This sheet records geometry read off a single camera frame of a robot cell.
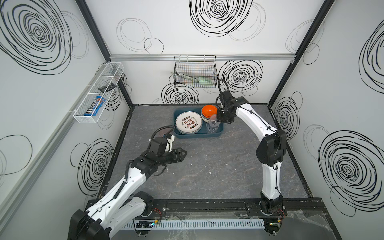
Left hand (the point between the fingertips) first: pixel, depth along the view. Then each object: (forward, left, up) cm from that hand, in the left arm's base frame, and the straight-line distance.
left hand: (184, 154), depth 77 cm
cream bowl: (+30, -12, -9) cm, 34 cm away
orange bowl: (+37, -13, -6) cm, 40 cm away
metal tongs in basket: (+41, +1, +19) cm, 46 cm away
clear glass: (+25, -17, -4) cm, 31 cm away
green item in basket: (+38, -10, +18) cm, 43 cm away
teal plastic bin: (+23, -10, -16) cm, 30 cm away
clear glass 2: (+26, -17, -15) cm, 34 cm away
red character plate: (+30, 0, -12) cm, 32 cm away
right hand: (+23, -19, +1) cm, 30 cm away
